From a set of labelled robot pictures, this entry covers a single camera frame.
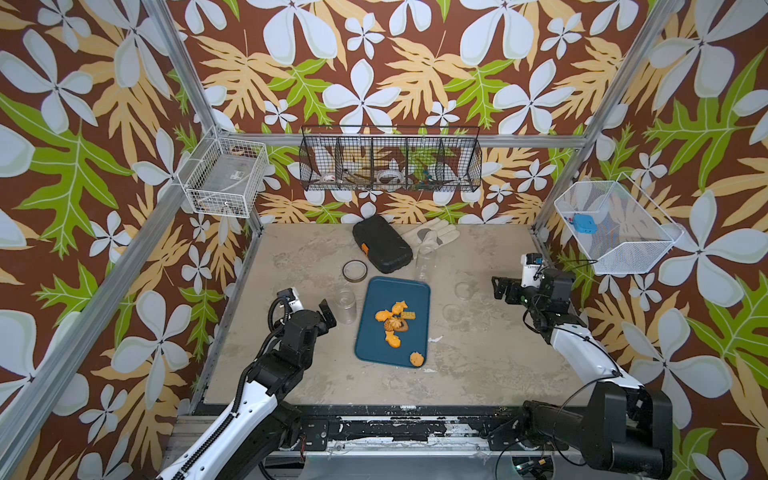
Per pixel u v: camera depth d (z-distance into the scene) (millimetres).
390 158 977
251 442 567
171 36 707
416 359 856
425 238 1154
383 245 1074
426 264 1018
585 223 862
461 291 1022
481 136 909
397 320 923
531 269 762
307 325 569
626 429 405
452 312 960
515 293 770
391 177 987
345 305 884
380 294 991
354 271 1063
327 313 719
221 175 860
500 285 802
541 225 1213
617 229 821
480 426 760
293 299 671
